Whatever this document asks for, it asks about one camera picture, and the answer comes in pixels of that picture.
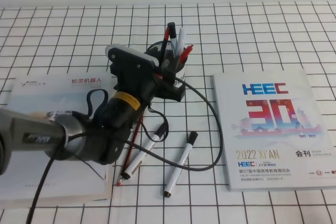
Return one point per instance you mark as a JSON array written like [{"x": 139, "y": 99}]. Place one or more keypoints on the black white grid tablecloth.
[{"x": 226, "y": 38}]

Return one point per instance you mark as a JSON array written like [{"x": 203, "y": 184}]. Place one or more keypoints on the white marker right on table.
[{"x": 177, "y": 171}]

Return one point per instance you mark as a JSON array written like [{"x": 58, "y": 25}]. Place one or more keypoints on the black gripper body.
[{"x": 141, "y": 79}]

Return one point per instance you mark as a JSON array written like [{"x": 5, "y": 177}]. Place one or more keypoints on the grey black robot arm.
[{"x": 100, "y": 134}]

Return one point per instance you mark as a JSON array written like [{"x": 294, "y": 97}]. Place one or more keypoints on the black capped marker in holder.
[{"x": 173, "y": 39}]

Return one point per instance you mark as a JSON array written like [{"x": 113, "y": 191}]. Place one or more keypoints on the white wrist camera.
[{"x": 118, "y": 49}]

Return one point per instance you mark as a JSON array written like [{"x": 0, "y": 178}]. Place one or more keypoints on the red black pen in holder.
[{"x": 164, "y": 42}]

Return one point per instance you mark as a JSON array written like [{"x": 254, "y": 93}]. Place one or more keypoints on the white Agilex robot brochure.
[{"x": 48, "y": 96}]

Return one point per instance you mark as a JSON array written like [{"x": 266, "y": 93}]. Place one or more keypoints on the white capped marker in holder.
[{"x": 180, "y": 42}]

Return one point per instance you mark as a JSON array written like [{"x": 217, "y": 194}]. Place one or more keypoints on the black mesh pen holder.
[{"x": 181, "y": 70}]

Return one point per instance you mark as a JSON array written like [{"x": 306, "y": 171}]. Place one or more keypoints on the HEEC 30 show catalogue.
[{"x": 273, "y": 132}]

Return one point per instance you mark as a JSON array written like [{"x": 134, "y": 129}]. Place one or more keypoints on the dark red thin pen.
[{"x": 127, "y": 158}]

